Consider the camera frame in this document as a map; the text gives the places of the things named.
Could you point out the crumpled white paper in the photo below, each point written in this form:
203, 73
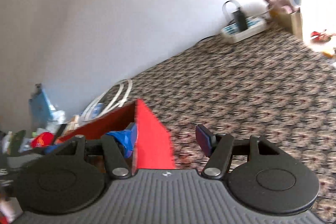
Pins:
58, 117

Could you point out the brown paper bag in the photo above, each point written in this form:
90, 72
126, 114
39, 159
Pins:
294, 23

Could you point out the white power strip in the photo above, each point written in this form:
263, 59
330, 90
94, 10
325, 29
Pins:
249, 29

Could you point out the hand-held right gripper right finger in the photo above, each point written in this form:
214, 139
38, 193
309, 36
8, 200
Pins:
204, 140

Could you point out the red printed packet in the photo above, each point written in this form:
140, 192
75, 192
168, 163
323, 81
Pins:
42, 140

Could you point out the red cardboard box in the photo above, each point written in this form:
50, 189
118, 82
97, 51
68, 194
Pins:
152, 140

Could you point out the blue plastic bag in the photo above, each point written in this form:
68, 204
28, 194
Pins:
39, 106

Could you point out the floral patterned cloth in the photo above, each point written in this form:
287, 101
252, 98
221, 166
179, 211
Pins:
249, 95

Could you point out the red ribbon bow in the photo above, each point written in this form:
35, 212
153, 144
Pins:
319, 35

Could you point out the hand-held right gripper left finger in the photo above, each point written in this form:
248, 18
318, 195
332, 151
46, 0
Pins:
128, 138

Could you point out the blue and white packet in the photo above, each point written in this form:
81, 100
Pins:
97, 108

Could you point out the black power adapter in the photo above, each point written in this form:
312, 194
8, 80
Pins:
240, 20

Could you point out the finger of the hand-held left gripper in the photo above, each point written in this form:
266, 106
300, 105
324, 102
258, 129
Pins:
55, 149

